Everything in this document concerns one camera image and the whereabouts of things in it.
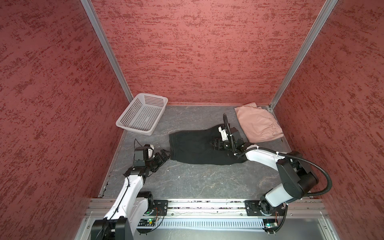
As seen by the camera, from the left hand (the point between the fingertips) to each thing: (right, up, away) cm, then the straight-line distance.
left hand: (167, 159), depth 84 cm
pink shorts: (+62, +20, +23) cm, 69 cm away
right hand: (+27, +8, +6) cm, 29 cm away
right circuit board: (+53, -28, -14) cm, 61 cm away
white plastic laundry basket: (-25, +28, +29) cm, 48 cm away
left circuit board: (-7, -26, -14) cm, 31 cm away
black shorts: (+15, +6, +8) cm, 18 cm away
